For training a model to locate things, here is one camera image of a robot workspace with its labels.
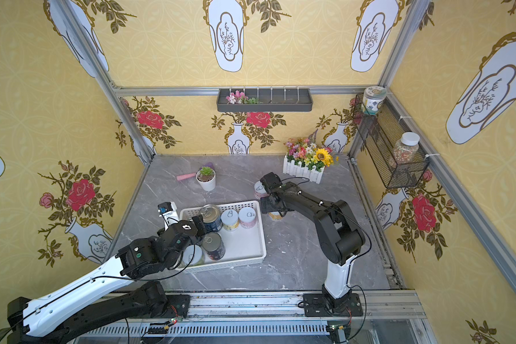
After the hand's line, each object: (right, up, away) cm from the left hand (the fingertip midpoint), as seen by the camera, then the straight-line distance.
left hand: (185, 219), depth 74 cm
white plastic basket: (+19, -15, +16) cm, 29 cm away
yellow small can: (+13, -4, +16) cm, 21 cm away
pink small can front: (+20, -3, +16) cm, 26 cm away
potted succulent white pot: (0, +14, +26) cm, 30 cm away
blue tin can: (+6, -1, +11) cm, 13 cm away
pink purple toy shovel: (-10, +15, +37) cm, 41 cm away
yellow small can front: (+32, -2, +18) cm, 37 cm away
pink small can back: (+26, +8, +25) cm, 37 cm away
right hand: (+35, +3, +22) cm, 41 cm away
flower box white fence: (+46, +23, +24) cm, 57 cm away
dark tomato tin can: (+9, -11, +4) cm, 14 cm away
